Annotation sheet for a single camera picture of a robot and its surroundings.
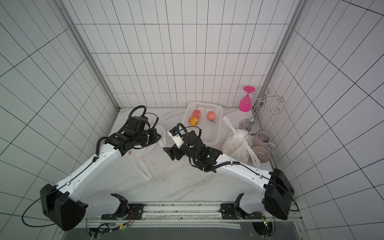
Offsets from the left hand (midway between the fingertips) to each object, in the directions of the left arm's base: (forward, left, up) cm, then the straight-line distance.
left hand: (159, 139), depth 78 cm
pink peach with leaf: (+29, -31, -14) cm, 45 cm away
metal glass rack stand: (+22, -59, -15) cm, 65 cm away
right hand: (-2, -6, +3) cm, 8 cm away
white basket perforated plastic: (+30, -27, -18) cm, 44 cm away
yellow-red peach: (+24, -18, -14) cm, 33 cm away
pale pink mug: (+11, -65, -16) cm, 67 cm away
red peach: (+32, -20, -15) cm, 41 cm away
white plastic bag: (-6, +13, -6) cm, 15 cm away
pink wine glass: (+36, -56, -8) cm, 67 cm away
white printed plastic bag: (0, -42, -6) cm, 42 cm away
